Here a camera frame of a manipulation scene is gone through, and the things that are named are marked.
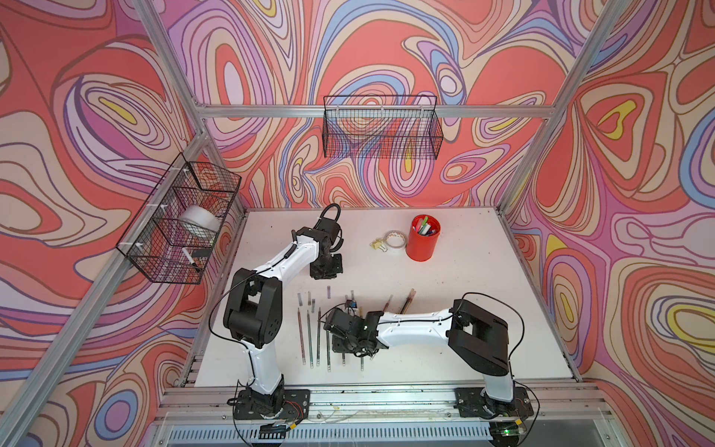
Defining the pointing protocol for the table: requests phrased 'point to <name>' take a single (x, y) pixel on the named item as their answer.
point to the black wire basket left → (171, 236)
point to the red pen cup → (423, 238)
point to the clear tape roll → (396, 241)
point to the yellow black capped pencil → (408, 301)
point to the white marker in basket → (188, 256)
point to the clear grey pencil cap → (309, 298)
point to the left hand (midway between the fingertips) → (339, 276)
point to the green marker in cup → (424, 224)
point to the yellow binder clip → (380, 243)
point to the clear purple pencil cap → (329, 291)
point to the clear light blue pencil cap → (313, 305)
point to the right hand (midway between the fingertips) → (340, 352)
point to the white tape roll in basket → (201, 218)
